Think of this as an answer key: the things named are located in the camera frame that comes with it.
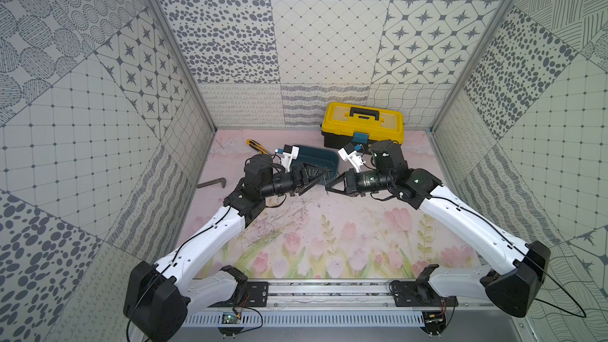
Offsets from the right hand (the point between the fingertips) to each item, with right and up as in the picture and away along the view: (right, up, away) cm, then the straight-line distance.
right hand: (327, 191), depth 66 cm
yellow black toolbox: (+10, +23, +35) cm, 43 cm away
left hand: (-1, +6, +1) cm, 6 cm away
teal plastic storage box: (-1, +8, +45) cm, 46 cm away
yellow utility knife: (-31, +13, +46) cm, 57 cm away
